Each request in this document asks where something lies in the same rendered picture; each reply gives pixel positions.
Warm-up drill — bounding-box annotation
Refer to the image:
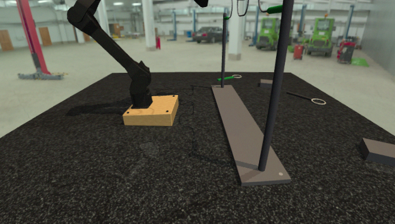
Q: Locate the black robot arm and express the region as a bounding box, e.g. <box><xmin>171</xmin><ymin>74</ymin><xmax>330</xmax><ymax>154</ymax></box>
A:
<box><xmin>67</xmin><ymin>0</ymin><xmax>153</xmax><ymax>109</ymax></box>

